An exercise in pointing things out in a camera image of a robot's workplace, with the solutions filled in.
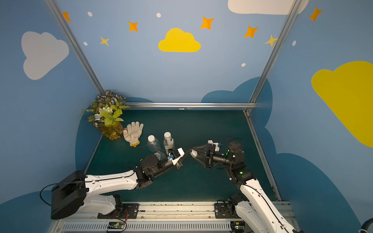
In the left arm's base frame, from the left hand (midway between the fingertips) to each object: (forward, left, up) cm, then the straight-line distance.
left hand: (190, 147), depth 68 cm
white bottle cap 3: (-2, -2, -2) cm, 4 cm away
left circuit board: (-30, +36, -29) cm, 55 cm away
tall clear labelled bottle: (+13, +13, -16) cm, 25 cm away
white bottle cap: (+12, +23, -12) cm, 29 cm away
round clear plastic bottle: (+15, +24, -24) cm, 38 cm away
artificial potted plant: (+22, +50, -4) cm, 55 cm away
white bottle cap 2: (+12, +13, -8) cm, 19 cm away
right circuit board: (-28, -25, -29) cm, 48 cm away
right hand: (-2, -2, +1) cm, 3 cm away
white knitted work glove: (+25, +41, -26) cm, 55 cm away
